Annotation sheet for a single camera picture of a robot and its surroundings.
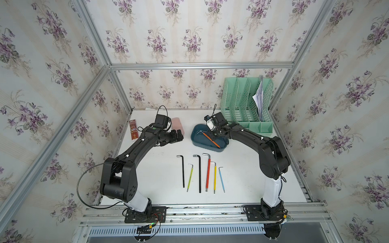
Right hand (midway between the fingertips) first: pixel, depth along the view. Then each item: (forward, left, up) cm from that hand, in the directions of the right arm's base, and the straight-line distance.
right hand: (212, 132), depth 96 cm
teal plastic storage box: (-1, +8, -7) cm, 11 cm away
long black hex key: (-33, +8, -8) cm, 34 cm away
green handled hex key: (-27, +13, -8) cm, 31 cm away
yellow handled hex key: (-25, -1, -8) cm, 27 cm away
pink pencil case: (+11, +25, -6) cm, 28 cm away
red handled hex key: (-22, +3, -8) cm, 24 cm away
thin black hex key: (-22, +18, -7) cm, 29 cm away
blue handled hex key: (-27, -4, -8) cm, 29 cm away
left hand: (-8, +21, +5) cm, 23 cm away
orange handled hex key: (+5, +6, -6) cm, 10 cm away
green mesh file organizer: (+33, -24, -7) cm, 41 cm away
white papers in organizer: (+14, -27, +18) cm, 35 cm away
